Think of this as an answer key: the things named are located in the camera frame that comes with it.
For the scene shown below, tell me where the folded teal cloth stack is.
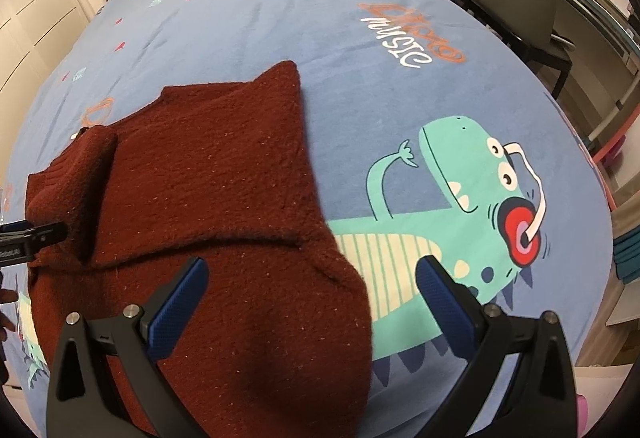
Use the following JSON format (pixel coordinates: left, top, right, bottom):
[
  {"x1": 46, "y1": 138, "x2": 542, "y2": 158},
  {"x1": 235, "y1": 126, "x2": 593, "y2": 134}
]
[{"x1": 613, "y1": 227, "x2": 640, "y2": 284}]

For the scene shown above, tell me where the white desk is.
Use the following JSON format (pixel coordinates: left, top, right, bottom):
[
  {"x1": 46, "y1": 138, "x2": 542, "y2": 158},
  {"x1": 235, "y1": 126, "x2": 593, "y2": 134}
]
[{"x1": 559, "y1": 0, "x2": 639, "y2": 142}]

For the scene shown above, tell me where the white wardrobe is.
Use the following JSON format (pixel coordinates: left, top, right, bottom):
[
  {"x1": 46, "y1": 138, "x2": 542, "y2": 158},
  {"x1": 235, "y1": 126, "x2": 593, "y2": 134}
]
[{"x1": 0, "y1": 0, "x2": 109, "y2": 169}]

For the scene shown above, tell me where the blue dinosaur print bedspread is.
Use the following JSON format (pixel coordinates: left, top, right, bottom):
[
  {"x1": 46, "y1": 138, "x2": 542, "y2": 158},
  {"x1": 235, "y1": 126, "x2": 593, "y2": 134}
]
[{"x1": 4, "y1": 0, "x2": 612, "y2": 437}]

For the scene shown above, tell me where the dark red knit sweater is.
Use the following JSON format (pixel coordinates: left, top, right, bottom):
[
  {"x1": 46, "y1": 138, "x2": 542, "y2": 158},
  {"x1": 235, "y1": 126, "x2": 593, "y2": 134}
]
[{"x1": 25, "y1": 60, "x2": 372, "y2": 437}]

